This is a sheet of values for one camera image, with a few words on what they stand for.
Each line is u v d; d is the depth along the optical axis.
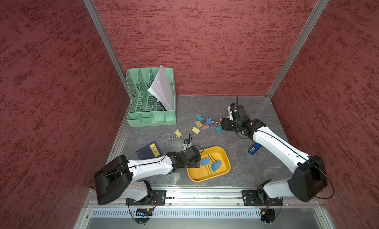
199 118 1.05
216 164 0.82
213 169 0.82
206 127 1.02
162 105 0.97
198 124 1.01
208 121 1.03
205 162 0.86
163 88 0.96
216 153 0.88
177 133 0.97
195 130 0.99
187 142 0.77
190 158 0.64
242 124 0.62
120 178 0.42
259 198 0.67
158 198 0.74
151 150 0.90
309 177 0.41
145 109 1.12
